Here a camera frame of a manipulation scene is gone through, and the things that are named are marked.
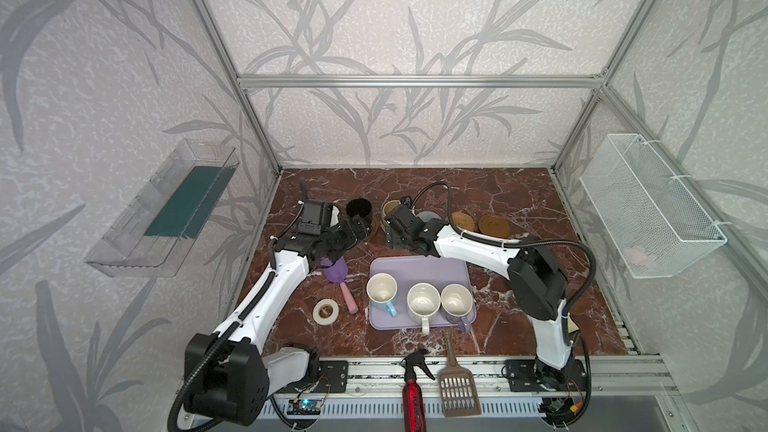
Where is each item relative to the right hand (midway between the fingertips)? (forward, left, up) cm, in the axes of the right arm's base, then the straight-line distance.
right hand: (400, 224), depth 92 cm
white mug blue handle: (-19, +5, -4) cm, 20 cm away
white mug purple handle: (-21, -16, -8) cm, 28 cm away
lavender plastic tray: (-11, -3, -9) cm, 15 cm away
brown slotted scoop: (-42, -14, -9) cm, 45 cm away
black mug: (+6, +13, +2) cm, 15 cm away
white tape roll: (-26, +21, -9) cm, 34 cm away
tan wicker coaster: (+8, -22, -10) cm, 26 cm away
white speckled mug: (-21, -7, -8) cm, 24 cm away
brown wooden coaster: (+5, -32, -9) cm, 34 cm away
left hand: (-6, +9, +9) cm, 14 cm away
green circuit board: (-46, +23, -10) cm, 52 cm away
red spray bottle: (-47, -3, -4) cm, 48 cm away
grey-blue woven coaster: (+9, -10, -9) cm, 16 cm away
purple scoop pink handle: (-11, +20, -8) cm, 24 cm away
